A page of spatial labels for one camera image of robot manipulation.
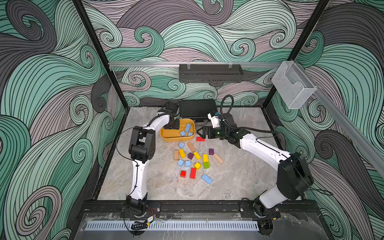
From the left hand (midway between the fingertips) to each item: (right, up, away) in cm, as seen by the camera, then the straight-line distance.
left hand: (173, 124), depth 102 cm
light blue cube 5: (+10, -23, -14) cm, 29 cm away
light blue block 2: (+21, -30, -19) cm, 41 cm away
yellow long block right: (+21, -20, -11) cm, 31 cm away
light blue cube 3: (+6, -14, -6) cm, 16 cm away
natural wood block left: (+3, -19, -10) cm, 22 cm away
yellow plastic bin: (0, -8, -1) cm, 8 cm away
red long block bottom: (+13, -28, -16) cm, 35 cm away
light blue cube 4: (+6, -23, -14) cm, 27 cm away
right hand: (+18, -3, -18) cm, 25 cm away
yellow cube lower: (+16, -24, -14) cm, 32 cm away
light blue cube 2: (+12, -7, -2) cm, 13 cm away
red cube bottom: (+7, -28, -17) cm, 34 cm away
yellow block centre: (+16, -19, -9) cm, 27 cm away
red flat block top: (+19, -10, 0) cm, 21 cm away
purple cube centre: (+12, -19, -11) cm, 25 cm away
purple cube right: (+25, -17, -9) cm, 32 cm away
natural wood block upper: (+12, -14, -4) cm, 19 cm away
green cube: (+22, -25, -12) cm, 35 cm away
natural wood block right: (+29, -20, -9) cm, 36 cm away
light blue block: (+6, -6, -1) cm, 9 cm away
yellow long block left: (+6, -18, -9) cm, 21 cm away
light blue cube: (+10, -2, +2) cm, 10 cm away
